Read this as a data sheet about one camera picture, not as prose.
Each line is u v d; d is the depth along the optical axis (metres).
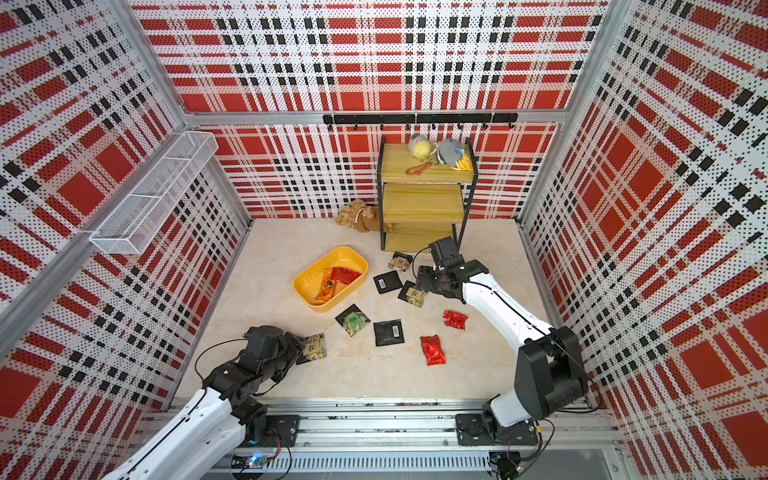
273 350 0.65
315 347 0.88
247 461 0.69
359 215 1.11
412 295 0.99
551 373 0.42
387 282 1.02
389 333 0.91
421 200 0.99
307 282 1.01
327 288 1.00
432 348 0.86
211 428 0.52
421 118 0.88
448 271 0.64
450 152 0.85
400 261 1.08
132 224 0.70
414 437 0.73
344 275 1.02
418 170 0.88
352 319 0.93
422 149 0.89
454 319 0.91
